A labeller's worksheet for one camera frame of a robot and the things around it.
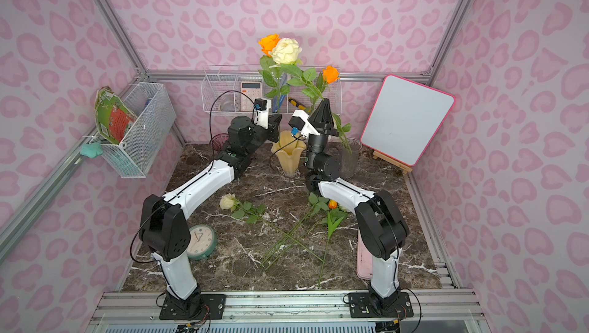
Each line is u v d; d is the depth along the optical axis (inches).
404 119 35.7
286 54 20.5
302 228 35.6
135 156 28.3
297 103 38.5
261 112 27.1
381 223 19.4
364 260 31.5
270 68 26.3
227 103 37.6
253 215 37.4
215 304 29.0
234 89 32.3
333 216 35.6
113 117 28.8
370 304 25.6
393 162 42.3
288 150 34.6
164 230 18.7
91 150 24.4
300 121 23.1
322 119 24.8
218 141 37.8
